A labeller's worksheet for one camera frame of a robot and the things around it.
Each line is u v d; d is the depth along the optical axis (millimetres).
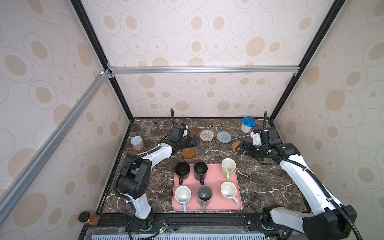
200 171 887
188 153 998
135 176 473
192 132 1096
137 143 982
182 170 868
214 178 882
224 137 1085
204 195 815
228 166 890
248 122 1056
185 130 754
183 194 807
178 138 732
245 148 699
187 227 729
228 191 813
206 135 1091
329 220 373
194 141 832
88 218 673
